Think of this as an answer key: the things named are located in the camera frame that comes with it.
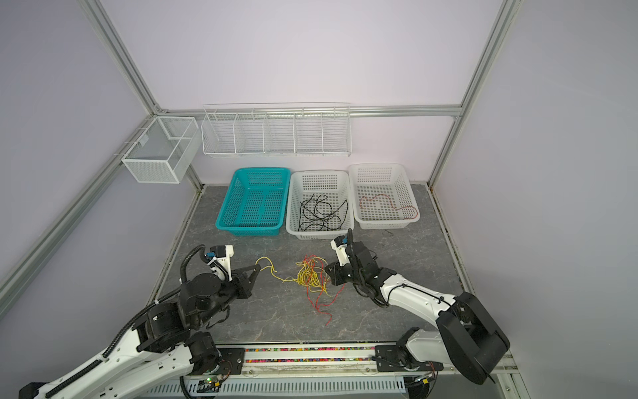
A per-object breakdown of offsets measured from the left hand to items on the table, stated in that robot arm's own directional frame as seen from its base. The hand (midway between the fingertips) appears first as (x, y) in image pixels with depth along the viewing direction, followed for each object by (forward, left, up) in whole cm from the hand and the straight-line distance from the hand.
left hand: (260, 271), depth 69 cm
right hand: (+6, -19, -14) cm, 25 cm away
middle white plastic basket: (+41, -18, -21) cm, 50 cm away
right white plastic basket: (+45, -48, -22) cm, 69 cm away
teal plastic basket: (+46, +12, -23) cm, 53 cm away
